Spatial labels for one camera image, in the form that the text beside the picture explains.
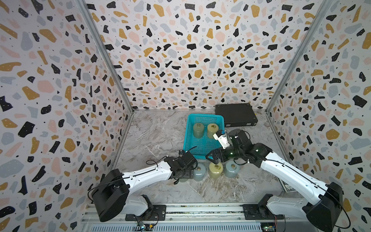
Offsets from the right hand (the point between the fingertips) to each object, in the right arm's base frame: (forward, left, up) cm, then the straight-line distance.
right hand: (211, 155), depth 74 cm
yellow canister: (+27, -3, -11) cm, 29 cm away
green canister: (+26, +7, -13) cm, 30 cm away
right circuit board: (-27, -28, -22) cm, 45 cm away
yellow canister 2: (-3, -3, -11) cm, 12 cm away
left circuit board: (-29, +32, -19) cm, 48 cm away
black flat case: (+44, -23, -15) cm, 52 cm away
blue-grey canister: (-5, +6, -11) cm, 14 cm away
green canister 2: (-6, +16, -20) cm, 26 cm away
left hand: (-4, +13, -15) cm, 20 cm away
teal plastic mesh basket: (+17, +6, -20) cm, 27 cm away
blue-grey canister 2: (-2, -12, -12) cm, 17 cm away
